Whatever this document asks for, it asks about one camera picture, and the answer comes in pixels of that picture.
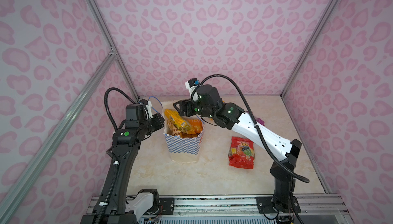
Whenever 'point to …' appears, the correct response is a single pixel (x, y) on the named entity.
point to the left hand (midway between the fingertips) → (164, 116)
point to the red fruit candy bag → (241, 153)
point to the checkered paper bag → (182, 148)
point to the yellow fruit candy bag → (179, 122)
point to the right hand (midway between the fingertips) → (180, 102)
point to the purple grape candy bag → (260, 121)
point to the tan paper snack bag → (172, 129)
